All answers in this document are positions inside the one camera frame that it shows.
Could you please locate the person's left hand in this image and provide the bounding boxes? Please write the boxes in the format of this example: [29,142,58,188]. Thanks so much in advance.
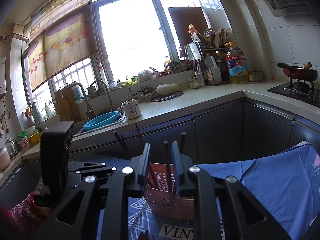
[37,206,53,217]

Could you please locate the pink perforated utensil holder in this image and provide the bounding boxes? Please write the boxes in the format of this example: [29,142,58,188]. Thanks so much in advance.
[144,163,194,220]

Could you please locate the blue printed tablecloth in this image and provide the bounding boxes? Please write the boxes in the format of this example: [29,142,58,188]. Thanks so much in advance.
[94,141,320,240]

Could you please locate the blue basin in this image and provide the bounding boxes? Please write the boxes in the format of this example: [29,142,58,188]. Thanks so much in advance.
[82,111,120,131]

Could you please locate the chrome faucet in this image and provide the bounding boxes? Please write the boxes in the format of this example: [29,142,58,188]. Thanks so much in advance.
[60,82,95,118]
[90,79,115,109]

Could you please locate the wooden cutting board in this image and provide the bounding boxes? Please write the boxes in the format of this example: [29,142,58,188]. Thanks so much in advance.
[55,88,81,122]

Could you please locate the dark lower cabinets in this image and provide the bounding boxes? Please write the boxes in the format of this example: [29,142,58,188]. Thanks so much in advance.
[0,97,320,205]

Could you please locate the white mug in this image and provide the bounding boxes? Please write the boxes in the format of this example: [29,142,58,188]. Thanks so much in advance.
[118,99,142,120]

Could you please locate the round dark trivet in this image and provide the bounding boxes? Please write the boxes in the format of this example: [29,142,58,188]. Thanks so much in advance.
[150,91,183,102]

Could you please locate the white cloth lump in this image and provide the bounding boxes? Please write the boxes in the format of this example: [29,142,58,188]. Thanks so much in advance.
[156,83,178,96]

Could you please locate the white plastic jug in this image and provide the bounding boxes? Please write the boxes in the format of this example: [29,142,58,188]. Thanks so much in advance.
[204,53,222,86]

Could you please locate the black gas stove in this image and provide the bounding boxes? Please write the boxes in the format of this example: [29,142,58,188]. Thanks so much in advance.
[267,80,319,108]

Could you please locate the cooking oil bottle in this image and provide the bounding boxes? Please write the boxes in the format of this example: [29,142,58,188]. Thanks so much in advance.
[225,42,249,85]

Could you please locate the patterned roller blind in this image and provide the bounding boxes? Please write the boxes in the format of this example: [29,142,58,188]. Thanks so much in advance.
[27,5,98,91]

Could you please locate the black condiment rack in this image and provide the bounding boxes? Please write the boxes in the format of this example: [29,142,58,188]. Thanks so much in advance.
[201,47,231,85]

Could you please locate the red frying pan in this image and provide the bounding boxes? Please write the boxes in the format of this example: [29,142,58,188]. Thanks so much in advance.
[277,62,318,82]

